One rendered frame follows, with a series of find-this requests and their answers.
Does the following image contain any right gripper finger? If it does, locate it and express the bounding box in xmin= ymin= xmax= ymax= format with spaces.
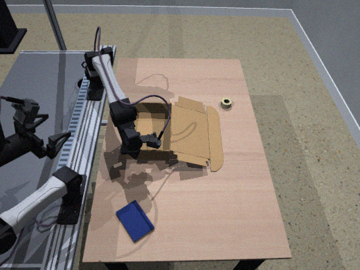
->
xmin=48 ymin=132 xmax=71 ymax=158
xmin=33 ymin=114 xmax=49 ymax=128

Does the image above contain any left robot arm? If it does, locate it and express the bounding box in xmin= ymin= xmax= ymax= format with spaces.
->
xmin=84 ymin=47 xmax=143 ymax=151

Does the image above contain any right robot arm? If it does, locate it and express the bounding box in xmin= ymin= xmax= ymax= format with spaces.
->
xmin=0 ymin=98 xmax=87 ymax=255

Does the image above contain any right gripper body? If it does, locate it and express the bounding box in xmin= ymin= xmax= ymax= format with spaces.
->
xmin=5 ymin=104 xmax=54 ymax=160

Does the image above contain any grey metal frame post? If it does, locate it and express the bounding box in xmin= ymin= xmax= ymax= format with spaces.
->
xmin=42 ymin=0 xmax=67 ymax=51

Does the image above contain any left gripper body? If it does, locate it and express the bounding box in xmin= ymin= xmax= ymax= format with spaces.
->
xmin=121 ymin=132 xmax=158 ymax=155

